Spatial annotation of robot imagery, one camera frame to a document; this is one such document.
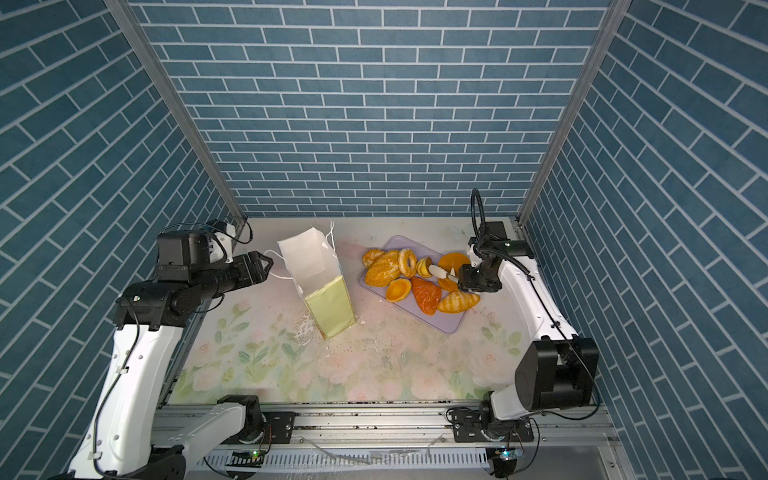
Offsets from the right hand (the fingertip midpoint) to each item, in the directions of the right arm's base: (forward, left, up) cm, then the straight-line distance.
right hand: (466, 280), depth 83 cm
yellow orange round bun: (+2, +20, -11) cm, 23 cm away
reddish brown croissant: (+2, +11, -12) cm, 16 cm away
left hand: (-10, +50, +17) cm, 53 cm away
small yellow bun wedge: (+11, +13, -10) cm, 19 cm away
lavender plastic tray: (-6, +3, -16) cm, 17 cm away
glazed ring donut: (+11, +19, -8) cm, 24 cm away
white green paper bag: (+6, +47, -6) cm, 47 cm away
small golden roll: (+14, +31, -10) cm, 35 cm away
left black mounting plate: (-38, +46, -15) cm, 62 cm away
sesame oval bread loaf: (+8, +25, -8) cm, 28 cm away
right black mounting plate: (-33, -1, -16) cm, 37 cm away
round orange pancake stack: (+15, +4, -11) cm, 19 cm away
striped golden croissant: (0, +2, -11) cm, 11 cm away
